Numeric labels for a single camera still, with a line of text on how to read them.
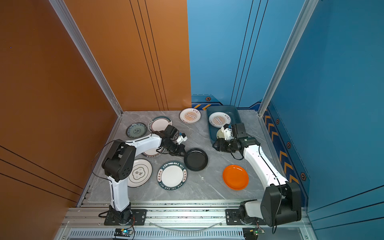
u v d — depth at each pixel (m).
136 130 1.09
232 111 1.19
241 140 0.59
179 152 0.83
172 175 0.88
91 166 0.98
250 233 0.70
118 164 0.53
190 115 1.17
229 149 0.70
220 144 0.72
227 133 0.76
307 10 0.70
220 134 1.05
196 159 0.90
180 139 0.89
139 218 0.73
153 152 0.95
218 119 1.15
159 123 1.13
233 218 0.72
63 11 0.70
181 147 0.83
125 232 0.71
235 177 0.86
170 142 0.81
